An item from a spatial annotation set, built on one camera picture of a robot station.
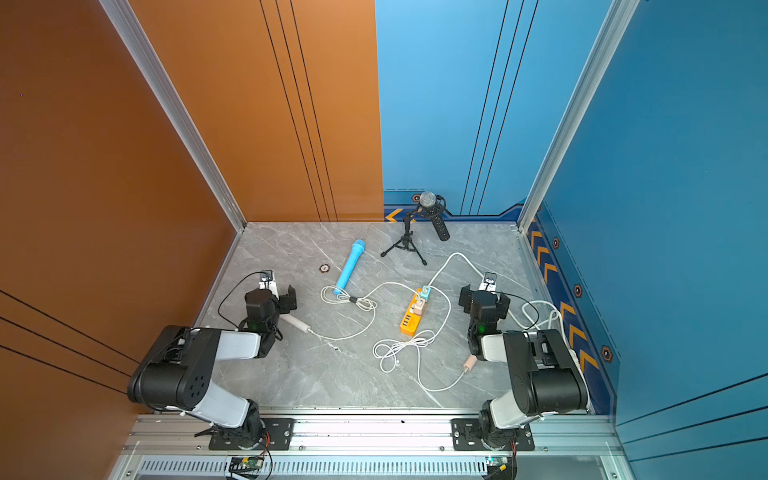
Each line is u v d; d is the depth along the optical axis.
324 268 1.07
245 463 0.72
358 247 1.09
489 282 0.79
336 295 0.99
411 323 0.89
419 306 0.89
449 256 1.09
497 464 0.72
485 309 0.71
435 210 0.94
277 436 0.74
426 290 0.92
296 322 0.92
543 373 0.45
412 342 0.87
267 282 0.79
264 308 0.73
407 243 1.05
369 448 0.73
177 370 0.46
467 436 0.72
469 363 0.83
